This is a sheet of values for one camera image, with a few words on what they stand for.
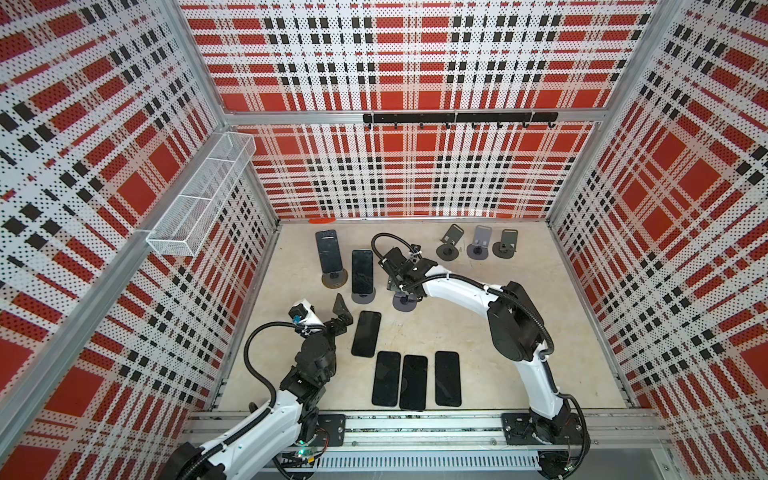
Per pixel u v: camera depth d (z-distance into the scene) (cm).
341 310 74
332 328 72
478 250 111
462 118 89
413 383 82
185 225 92
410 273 69
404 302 95
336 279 104
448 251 111
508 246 109
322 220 124
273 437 56
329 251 96
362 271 93
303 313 67
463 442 73
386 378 79
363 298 99
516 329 53
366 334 90
